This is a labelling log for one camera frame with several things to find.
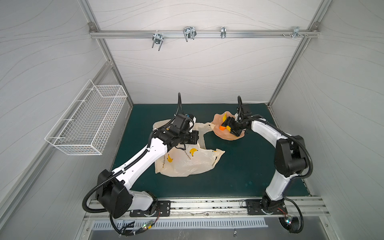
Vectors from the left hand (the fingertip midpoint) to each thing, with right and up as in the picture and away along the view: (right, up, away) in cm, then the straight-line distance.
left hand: (201, 135), depth 77 cm
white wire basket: (-55, +8, -7) cm, 56 cm away
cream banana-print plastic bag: (-6, -13, -1) cm, 14 cm away
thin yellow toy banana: (+17, +10, +26) cm, 33 cm away
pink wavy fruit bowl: (+13, +8, +28) cm, 32 cm away
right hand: (+17, +5, +17) cm, 25 cm away
